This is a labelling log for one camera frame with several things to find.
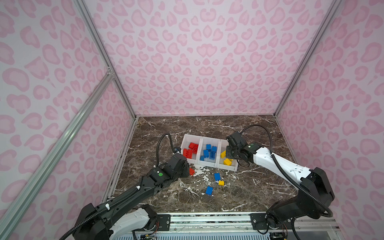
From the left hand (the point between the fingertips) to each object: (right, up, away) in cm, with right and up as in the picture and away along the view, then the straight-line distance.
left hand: (187, 164), depth 80 cm
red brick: (-1, +3, +17) cm, 17 cm away
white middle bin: (+17, +10, +20) cm, 28 cm away
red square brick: (+2, -7, +10) cm, 12 cm away
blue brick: (+13, +7, +18) cm, 24 cm away
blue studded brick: (+15, +3, +15) cm, 21 cm away
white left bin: (+5, +12, +20) cm, 24 cm away
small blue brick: (+8, +1, +13) cm, 16 cm away
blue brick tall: (+11, +3, +16) cm, 19 cm away
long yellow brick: (+24, -1, +11) cm, 26 cm away
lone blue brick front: (+16, +6, +18) cm, 25 cm away
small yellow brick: (+19, -12, +6) cm, 23 cm away
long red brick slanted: (+3, +7, +19) cm, 20 cm away
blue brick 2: (+17, -9, +8) cm, 21 cm away
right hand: (+24, +6, +5) cm, 25 cm away
